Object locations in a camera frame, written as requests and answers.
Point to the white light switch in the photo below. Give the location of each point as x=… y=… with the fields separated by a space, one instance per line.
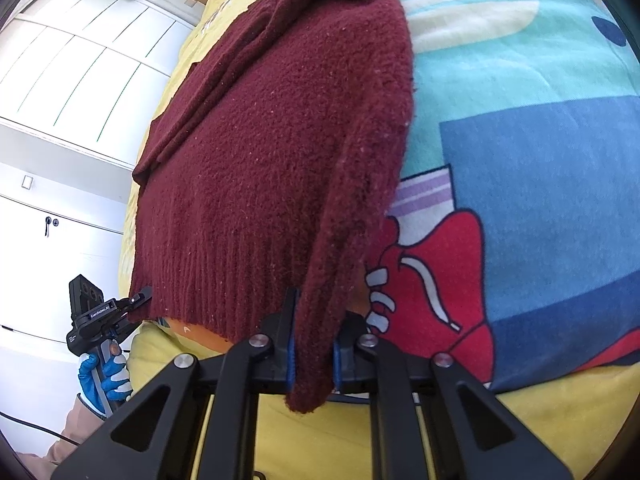
x=27 y=181

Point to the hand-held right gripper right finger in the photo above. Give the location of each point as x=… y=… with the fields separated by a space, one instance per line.
x=338 y=365

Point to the person's left hand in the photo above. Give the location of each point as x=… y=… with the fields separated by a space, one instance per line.
x=115 y=375

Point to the maroon knitted sweater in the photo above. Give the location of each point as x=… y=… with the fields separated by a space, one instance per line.
x=275 y=135

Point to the white wardrobe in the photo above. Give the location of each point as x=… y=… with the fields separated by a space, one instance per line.
x=55 y=260
x=85 y=60

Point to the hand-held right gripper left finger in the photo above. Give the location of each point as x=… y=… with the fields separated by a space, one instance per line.
x=292 y=360

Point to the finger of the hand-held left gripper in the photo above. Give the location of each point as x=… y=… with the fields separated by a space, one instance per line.
x=141 y=295

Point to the yellow printed duvet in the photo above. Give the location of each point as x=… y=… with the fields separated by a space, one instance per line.
x=525 y=185

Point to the person's left forearm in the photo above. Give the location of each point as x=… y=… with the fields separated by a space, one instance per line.
x=65 y=440

